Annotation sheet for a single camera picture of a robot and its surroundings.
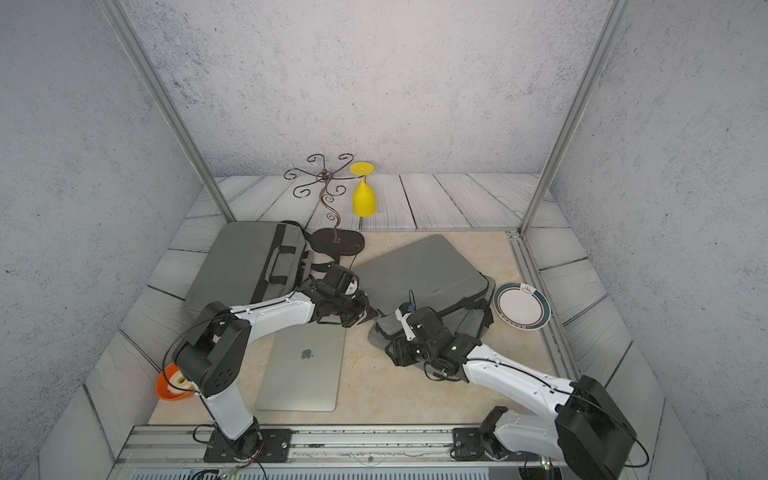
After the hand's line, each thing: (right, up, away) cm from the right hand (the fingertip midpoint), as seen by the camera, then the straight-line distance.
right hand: (394, 349), depth 80 cm
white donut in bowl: (-59, -9, +1) cm, 59 cm away
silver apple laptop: (-26, -8, +7) cm, 28 cm away
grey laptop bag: (+13, +19, +19) cm, 29 cm away
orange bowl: (-61, -9, -1) cm, 62 cm away
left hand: (-3, +8, +8) cm, 11 cm away
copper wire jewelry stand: (-20, +48, +13) cm, 54 cm away
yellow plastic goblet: (-10, +42, +19) cm, 47 cm away
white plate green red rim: (+42, +8, +19) cm, 46 cm away
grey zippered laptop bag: (-50, +22, +25) cm, 60 cm away
